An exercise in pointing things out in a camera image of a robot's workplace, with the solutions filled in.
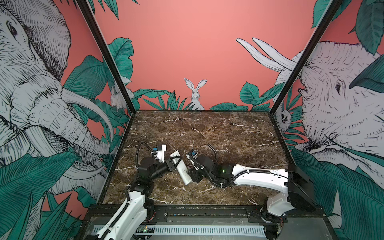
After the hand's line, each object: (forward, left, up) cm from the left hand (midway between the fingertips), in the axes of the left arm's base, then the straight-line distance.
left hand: (181, 157), depth 76 cm
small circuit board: (-29, +18, -17) cm, 38 cm away
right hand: (-5, -3, -4) cm, 7 cm away
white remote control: (-4, 0, -3) cm, 6 cm away
